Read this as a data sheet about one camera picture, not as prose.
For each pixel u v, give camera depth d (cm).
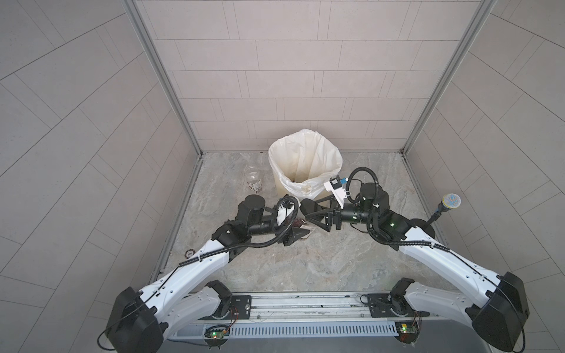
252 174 90
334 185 60
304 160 92
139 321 37
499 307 37
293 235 61
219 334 63
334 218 58
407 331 68
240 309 71
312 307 72
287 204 59
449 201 69
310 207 69
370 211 55
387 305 72
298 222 63
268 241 44
